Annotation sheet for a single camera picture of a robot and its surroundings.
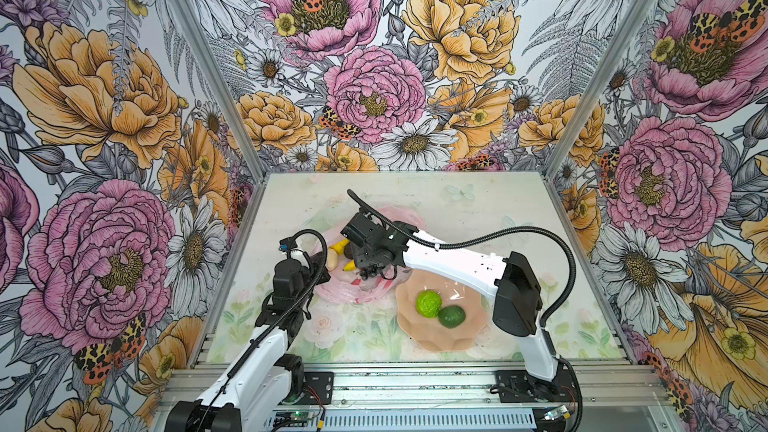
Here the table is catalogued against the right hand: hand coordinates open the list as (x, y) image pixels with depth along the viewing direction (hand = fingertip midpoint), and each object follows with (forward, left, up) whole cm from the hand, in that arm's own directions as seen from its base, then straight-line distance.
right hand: (370, 258), depth 83 cm
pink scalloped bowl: (-17, -15, -11) cm, 25 cm away
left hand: (+1, +13, -3) cm, 14 cm away
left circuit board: (-34, +18, -13) cm, 41 cm away
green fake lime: (-10, -15, -7) cm, 20 cm away
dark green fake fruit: (-14, -21, -9) cm, 27 cm away
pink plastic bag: (-5, +6, -7) cm, 10 cm away
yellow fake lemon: (+8, +10, -7) cm, 14 cm away
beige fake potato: (+5, +12, -9) cm, 16 cm away
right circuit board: (-35, -42, -14) cm, 57 cm away
